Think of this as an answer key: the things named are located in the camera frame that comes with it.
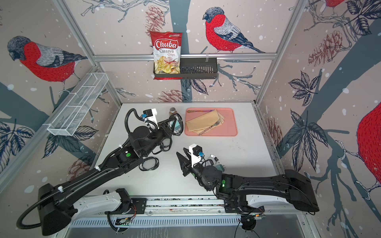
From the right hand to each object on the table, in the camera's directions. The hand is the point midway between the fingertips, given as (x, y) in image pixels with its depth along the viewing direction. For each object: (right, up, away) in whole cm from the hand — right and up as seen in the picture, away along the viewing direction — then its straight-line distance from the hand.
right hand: (180, 151), depth 66 cm
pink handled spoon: (+3, +19, +49) cm, 52 cm away
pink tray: (+31, +7, +38) cm, 50 cm away
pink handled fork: (+24, +11, +41) cm, 49 cm away
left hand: (-2, +16, 0) cm, 16 cm away
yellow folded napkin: (+10, +10, +42) cm, 44 cm away
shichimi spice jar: (-9, +20, +37) cm, 43 cm away
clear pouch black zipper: (-2, +13, 0) cm, 13 cm away
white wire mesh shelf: (-57, +22, +12) cm, 62 cm away
